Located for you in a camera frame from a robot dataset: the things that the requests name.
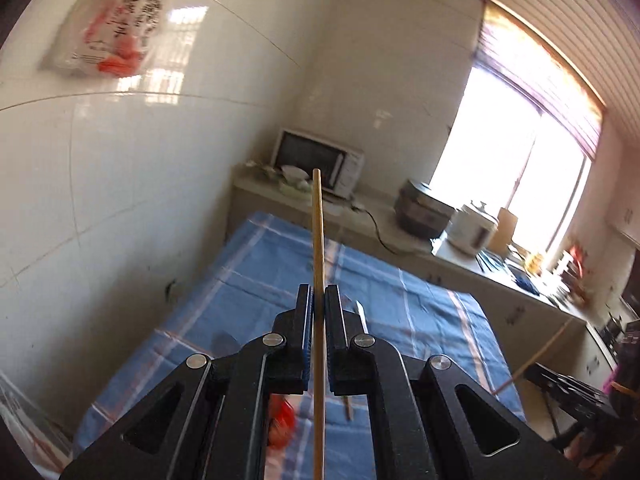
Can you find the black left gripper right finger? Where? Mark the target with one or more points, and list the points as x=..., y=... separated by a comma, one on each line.
x=360, y=364

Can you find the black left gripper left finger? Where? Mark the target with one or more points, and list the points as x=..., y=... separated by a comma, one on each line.
x=239, y=389

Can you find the bamboo chopstick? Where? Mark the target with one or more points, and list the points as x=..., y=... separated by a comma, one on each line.
x=533, y=359
x=319, y=342

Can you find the kitchen window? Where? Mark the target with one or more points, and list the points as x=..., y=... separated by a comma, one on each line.
x=526, y=132

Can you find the red utensil cup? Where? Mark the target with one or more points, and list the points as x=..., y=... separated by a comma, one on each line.
x=282, y=422

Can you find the blue plaid tablecloth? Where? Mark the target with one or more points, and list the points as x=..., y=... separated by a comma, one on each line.
x=257, y=276

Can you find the dark rice cooker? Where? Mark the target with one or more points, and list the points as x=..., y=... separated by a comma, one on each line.
x=419, y=213

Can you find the white electric cooker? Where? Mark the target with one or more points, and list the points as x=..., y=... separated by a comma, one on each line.
x=470, y=229

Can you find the wooden cutting board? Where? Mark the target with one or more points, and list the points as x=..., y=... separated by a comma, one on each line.
x=502, y=238

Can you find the white microwave oven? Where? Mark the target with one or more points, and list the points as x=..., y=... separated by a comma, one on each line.
x=340, y=166

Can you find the white red plastic bag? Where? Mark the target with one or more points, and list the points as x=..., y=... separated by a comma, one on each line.
x=107, y=38

